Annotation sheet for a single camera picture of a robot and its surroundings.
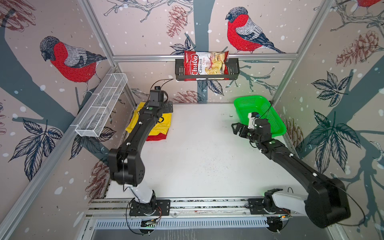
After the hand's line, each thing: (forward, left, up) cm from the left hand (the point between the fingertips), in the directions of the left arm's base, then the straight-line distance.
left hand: (161, 104), depth 86 cm
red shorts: (-8, +5, -23) cm, 25 cm away
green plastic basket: (+16, -57, -18) cm, 62 cm away
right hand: (-12, -44, -8) cm, 46 cm away
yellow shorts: (-1, +4, -22) cm, 22 cm away
